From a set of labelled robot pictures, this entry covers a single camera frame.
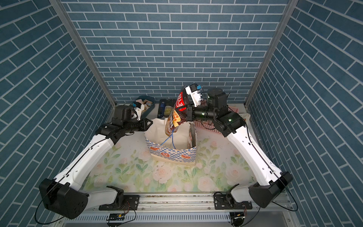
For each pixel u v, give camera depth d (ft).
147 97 3.90
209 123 3.38
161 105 3.68
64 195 1.22
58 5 2.28
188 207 2.40
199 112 1.76
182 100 1.96
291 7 2.33
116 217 2.36
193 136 2.34
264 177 1.28
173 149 2.30
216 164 2.86
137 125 2.14
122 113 1.87
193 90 1.78
